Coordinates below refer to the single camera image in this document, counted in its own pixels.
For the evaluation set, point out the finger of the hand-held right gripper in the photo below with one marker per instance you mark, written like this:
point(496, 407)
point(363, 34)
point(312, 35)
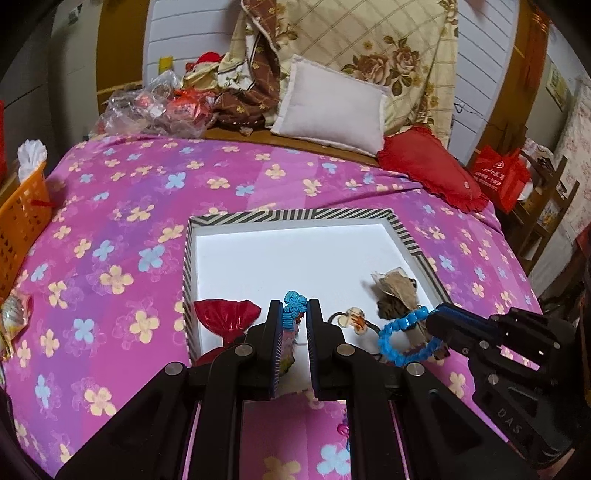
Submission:
point(466, 316)
point(461, 339)

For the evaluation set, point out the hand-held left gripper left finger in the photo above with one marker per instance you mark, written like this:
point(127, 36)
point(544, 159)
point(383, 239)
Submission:
point(277, 350)

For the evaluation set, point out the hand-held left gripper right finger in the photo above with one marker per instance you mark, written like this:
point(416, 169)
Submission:
point(314, 350)

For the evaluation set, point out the striped cardboard box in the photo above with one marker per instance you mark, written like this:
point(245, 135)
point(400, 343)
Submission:
point(300, 258)

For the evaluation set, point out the small pink trinket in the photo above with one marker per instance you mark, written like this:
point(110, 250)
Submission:
point(344, 434)

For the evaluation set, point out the wooden shelf rack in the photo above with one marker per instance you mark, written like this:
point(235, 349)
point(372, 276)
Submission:
point(547, 207)

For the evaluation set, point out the red shopping bag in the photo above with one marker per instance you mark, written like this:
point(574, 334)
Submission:
point(501, 180)

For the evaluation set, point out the red frilled cushion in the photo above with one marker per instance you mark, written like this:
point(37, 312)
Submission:
point(429, 166)

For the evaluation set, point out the white pillow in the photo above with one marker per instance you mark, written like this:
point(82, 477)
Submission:
point(332, 106)

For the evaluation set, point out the brown floral cloth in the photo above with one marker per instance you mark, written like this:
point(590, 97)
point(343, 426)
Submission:
point(251, 92)

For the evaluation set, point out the painted egg ornament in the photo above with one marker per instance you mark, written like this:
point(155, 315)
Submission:
point(14, 318)

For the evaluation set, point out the pile of clear plastic bags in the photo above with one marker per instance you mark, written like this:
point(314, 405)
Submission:
point(143, 106)

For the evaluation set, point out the orange plastic basket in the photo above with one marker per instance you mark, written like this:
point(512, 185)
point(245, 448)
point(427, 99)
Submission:
point(21, 217)

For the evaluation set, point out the cream floral quilt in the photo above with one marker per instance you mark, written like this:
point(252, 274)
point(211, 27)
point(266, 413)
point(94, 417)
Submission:
point(369, 37)

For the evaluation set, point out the red santa plush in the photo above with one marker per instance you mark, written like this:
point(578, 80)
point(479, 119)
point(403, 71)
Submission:
point(205, 62)

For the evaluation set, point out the yellow bottle cap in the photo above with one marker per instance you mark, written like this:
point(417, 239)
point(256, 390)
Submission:
point(166, 64)

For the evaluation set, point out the white plastic bag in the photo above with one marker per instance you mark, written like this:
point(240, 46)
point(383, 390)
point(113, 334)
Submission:
point(32, 157)

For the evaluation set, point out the wall picture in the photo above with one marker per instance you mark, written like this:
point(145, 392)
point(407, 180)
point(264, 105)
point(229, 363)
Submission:
point(558, 87)

